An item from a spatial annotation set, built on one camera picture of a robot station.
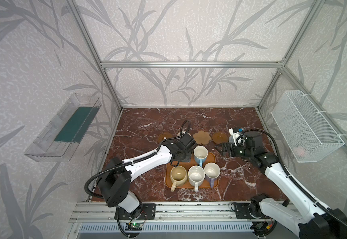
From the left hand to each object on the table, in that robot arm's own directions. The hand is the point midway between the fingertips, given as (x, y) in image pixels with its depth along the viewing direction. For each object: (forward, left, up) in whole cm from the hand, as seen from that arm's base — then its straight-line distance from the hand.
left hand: (188, 152), depth 84 cm
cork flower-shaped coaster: (+16, -10, -10) cm, 22 cm away
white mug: (-10, -5, -9) cm, 14 cm away
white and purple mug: (-8, -14, -9) cm, 18 cm away
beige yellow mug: (-10, +5, -9) cm, 15 cm away
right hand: (+2, -17, +8) cm, 19 cm away
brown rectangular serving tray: (+1, -15, -9) cm, 18 cm away
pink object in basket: (-4, -54, +11) cm, 56 cm away
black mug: (-10, +7, +9) cm, 15 cm away
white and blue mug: (+2, -8, -8) cm, 11 cm away
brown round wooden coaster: (+16, -23, -10) cm, 30 cm away
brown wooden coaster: (+18, +17, -10) cm, 27 cm away
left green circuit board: (-34, +26, -11) cm, 45 cm away
